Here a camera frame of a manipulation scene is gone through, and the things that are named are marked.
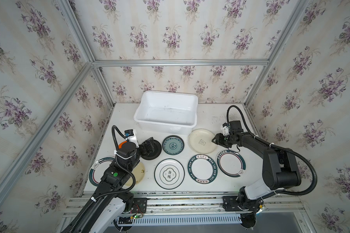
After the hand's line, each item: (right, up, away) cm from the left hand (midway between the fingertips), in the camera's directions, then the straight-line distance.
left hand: (146, 140), depth 75 cm
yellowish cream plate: (-6, -21, +10) cm, 24 cm away
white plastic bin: (+11, +16, +40) cm, 44 cm away
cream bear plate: (+32, -4, +23) cm, 40 cm away
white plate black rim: (+12, -21, +9) cm, 26 cm away
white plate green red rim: (+50, -17, +14) cm, 54 cm away
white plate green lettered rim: (+32, -20, +13) cm, 40 cm away
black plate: (+3, -12, +18) cm, 21 cm away
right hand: (+44, -3, +18) cm, 48 cm away
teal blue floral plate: (+14, -7, +21) cm, 26 cm away
